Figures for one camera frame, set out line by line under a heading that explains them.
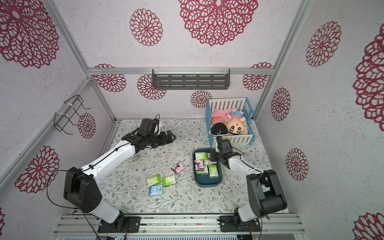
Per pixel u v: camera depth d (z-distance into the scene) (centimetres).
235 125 98
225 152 72
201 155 92
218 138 84
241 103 109
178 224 76
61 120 73
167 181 87
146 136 64
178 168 91
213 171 90
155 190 83
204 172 89
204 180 88
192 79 95
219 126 97
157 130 70
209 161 91
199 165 89
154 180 86
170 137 75
